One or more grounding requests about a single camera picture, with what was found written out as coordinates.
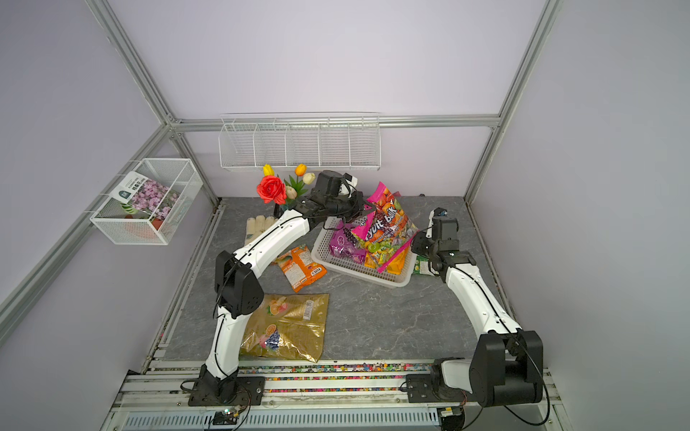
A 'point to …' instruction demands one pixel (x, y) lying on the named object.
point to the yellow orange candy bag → (395, 267)
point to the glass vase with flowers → (283, 193)
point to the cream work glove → (256, 225)
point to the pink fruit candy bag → (384, 234)
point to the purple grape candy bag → (345, 243)
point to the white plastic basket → (321, 251)
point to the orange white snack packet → (298, 268)
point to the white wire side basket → (123, 224)
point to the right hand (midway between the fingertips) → (419, 235)
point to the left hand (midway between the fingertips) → (380, 208)
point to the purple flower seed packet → (146, 195)
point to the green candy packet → (422, 266)
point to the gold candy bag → (287, 325)
